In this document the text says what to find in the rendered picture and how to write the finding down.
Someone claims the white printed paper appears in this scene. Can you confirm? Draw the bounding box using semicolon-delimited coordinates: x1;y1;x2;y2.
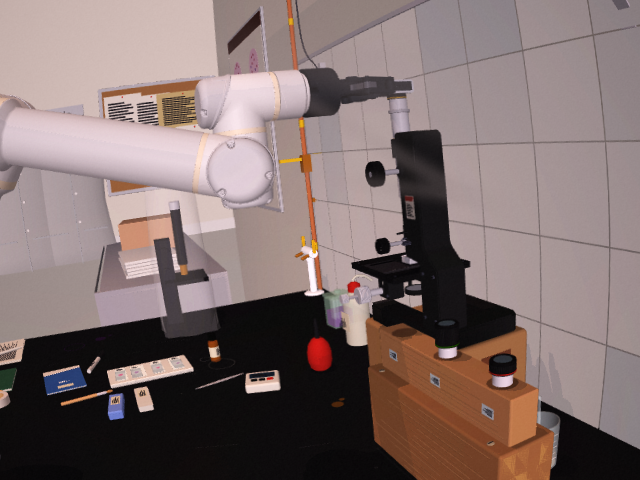
0;338;27;366

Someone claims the brown wooden crate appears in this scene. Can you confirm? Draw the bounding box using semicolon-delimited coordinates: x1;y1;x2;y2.
368;363;556;480

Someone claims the orange pipe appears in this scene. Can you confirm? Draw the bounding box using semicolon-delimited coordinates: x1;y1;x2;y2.
278;0;321;251

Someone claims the small white box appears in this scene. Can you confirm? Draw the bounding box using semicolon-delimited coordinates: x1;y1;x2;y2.
132;385;156;414

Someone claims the stack of white papers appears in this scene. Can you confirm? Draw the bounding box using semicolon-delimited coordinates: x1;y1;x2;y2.
117;245;181;280

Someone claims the red rubber blower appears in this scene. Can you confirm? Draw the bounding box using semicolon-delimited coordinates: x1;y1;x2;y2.
306;318;334;372

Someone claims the black cable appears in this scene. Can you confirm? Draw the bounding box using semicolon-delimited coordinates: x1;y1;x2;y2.
294;0;321;70

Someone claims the grey ribbed stage knob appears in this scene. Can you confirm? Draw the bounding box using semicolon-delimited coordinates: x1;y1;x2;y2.
341;284;384;305

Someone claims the cork notice board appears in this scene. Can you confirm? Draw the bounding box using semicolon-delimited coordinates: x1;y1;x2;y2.
97;77;217;197

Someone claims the brown cardboard box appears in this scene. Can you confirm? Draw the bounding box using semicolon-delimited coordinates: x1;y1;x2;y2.
117;213;184;252

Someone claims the white beaker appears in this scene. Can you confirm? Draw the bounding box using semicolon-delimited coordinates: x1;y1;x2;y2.
536;409;562;451

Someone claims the pale green and purple box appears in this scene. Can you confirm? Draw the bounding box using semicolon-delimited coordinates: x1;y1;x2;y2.
322;289;347;330

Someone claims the black eyepiece with red ring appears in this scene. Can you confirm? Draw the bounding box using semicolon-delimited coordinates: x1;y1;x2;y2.
488;353;519;390

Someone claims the white wash bottle red cap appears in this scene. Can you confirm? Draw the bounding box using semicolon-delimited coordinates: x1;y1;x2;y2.
341;281;374;347

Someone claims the orange handled brush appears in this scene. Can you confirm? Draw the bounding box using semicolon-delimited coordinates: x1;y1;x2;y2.
59;389;115;408

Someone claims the small blue box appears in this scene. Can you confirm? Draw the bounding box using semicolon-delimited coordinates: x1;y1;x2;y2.
106;392;127;422

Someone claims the grey stand with dark tube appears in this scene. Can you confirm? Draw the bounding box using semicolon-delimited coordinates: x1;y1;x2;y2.
153;200;222;340

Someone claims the blue notebook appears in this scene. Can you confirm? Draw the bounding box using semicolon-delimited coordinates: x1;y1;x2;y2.
41;363;88;397

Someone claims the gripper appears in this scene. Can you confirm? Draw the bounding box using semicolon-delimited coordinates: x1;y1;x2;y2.
298;67;414;119

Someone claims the white stand with yellow clips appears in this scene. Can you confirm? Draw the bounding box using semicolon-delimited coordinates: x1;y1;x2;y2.
294;236;325;298

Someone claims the black microscope stage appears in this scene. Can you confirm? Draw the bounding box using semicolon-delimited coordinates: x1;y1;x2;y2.
351;253;427;289

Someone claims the white digital timer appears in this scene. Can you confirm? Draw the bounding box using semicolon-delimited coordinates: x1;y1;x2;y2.
244;369;283;396

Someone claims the metal probe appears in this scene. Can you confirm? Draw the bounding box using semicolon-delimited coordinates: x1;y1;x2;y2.
194;371;246;392

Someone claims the black microscope body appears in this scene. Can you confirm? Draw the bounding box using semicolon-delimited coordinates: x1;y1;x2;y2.
372;129;517;351

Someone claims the white slide tray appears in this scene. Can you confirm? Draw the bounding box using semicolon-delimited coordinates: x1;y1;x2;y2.
106;354;196;390

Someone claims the black eyepiece with green ring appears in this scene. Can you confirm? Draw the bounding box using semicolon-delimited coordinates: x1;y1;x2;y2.
433;318;461;361

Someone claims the grey microscope drawtube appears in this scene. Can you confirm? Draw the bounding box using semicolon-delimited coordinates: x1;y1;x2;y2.
389;110;413;136

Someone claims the large black focus knob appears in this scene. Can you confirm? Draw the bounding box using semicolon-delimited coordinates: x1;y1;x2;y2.
364;160;401;189

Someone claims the small black fine focus drum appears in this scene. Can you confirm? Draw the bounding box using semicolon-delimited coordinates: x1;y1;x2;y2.
374;237;410;256

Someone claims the grey cabinet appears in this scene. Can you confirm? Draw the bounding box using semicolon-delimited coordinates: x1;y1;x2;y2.
94;241;234;327

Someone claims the brown wooden eyepiece block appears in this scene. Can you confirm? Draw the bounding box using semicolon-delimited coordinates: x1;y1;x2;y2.
365;317;541;449

